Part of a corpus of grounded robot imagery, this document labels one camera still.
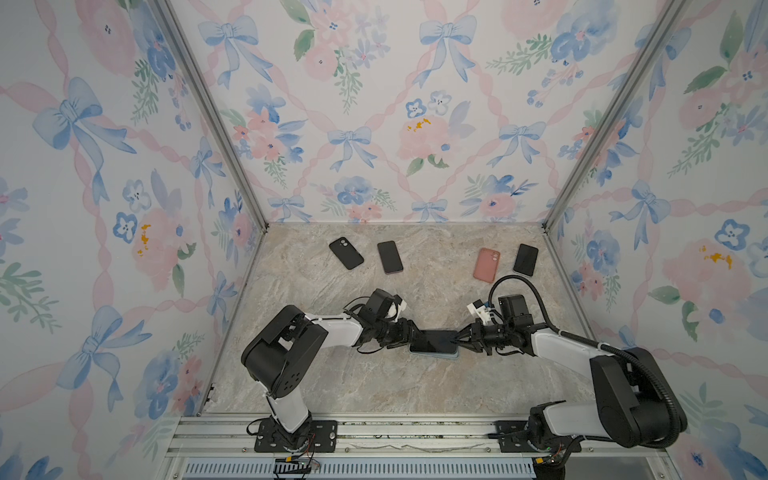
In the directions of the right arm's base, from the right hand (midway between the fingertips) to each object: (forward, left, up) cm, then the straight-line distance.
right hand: (451, 339), depth 84 cm
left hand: (+1, +9, -2) cm, 9 cm away
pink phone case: (+32, -18, -7) cm, 37 cm away
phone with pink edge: (+34, +18, -6) cm, 39 cm away
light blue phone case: (-4, +1, -2) cm, 5 cm away
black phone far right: (+34, -32, -7) cm, 48 cm away
